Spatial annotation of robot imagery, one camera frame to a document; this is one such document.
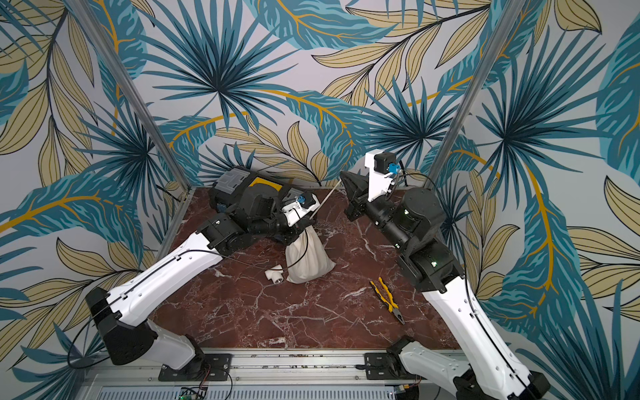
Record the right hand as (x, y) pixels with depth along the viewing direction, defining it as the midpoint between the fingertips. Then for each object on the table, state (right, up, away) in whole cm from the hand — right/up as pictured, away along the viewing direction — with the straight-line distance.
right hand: (325, 181), depth 51 cm
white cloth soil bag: (-2, -22, +27) cm, 35 cm away
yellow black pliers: (+23, -38, +34) cm, 56 cm away
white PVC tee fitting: (-18, -29, +39) cm, 52 cm away
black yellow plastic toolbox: (-36, +3, +44) cm, 57 cm away
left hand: (-5, -9, +18) cm, 21 cm away
